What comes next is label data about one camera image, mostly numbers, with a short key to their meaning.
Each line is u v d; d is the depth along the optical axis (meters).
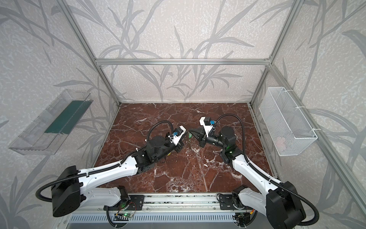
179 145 0.64
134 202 0.73
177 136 0.60
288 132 0.61
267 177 0.45
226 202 0.73
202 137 0.66
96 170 0.46
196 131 0.68
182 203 0.75
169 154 0.63
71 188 0.40
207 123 0.61
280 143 0.73
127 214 0.71
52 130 0.64
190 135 0.73
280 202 0.39
